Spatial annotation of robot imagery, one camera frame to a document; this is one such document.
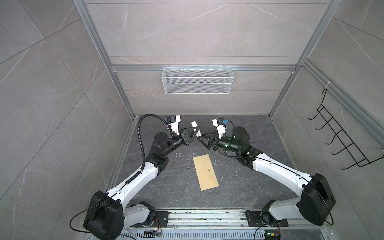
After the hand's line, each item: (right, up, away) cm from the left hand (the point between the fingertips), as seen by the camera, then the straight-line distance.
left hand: (198, 126), depth 68 cm
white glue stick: (-2, +1, 0) cm, 2 cm away
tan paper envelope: (+5, -29, +20) cm, 36 cm away
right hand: (+1, -5, +4) cm, 6 cm away
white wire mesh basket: (0, +32, +33) cm, 46 cm away
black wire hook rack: (+65, -14, -9) cm, 67 cm away
